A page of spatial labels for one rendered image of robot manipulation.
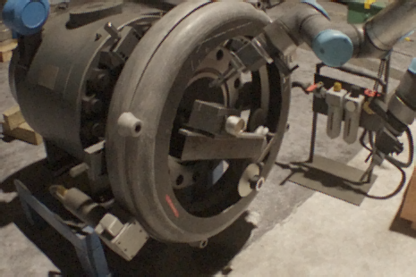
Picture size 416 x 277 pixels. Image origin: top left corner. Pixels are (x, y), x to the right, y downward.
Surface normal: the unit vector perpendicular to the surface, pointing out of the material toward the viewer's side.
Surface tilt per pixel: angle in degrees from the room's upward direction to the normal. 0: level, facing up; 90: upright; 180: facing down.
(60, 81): 63
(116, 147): 75
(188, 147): 90
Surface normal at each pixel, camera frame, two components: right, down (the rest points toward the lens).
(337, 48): 0.16, 0.64
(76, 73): -0.52, -0.18
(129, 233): 0.79, 0.28
